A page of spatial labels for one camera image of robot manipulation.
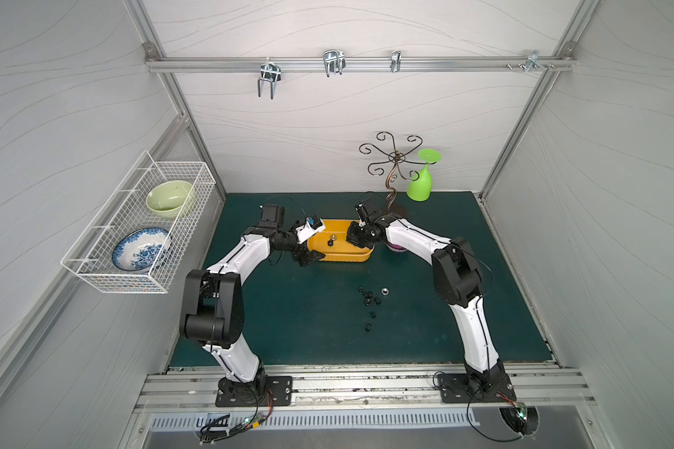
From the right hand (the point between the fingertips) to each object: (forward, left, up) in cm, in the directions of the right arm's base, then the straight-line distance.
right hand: (345, 236), depth 99 cm
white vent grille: (-56, +36, -6) cm, 67 cm away
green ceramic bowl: (-12, +46, +29) cm, 56 cm away
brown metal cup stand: (+14, -17, +24) cm, 32 cm away
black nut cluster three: (-22, -8, -6) cm, 24 cm away
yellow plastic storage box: (-2, +1, -7) cm, 7 cm away
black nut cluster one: (-17, -6, -7) cm, 19 cm away
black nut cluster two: (-20, -9, -6) cm, 22 cm away
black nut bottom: (-30, -8, -6) cm, 32 cm away
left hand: (-7, +9, +7) cm, 14 cm away
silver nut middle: (-18, -14, -6) cm, 24 cm away
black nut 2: (-26, -10, -6) cm, 29 cm away
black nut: (+1, +6, -6) cm, 8 cm away
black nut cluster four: (-22, -11, -5) cm, 25 cm away
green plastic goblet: (+10, -25, +14) cm, 31 cm away
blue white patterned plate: (-26, +46, +28) cm, 60 cm away
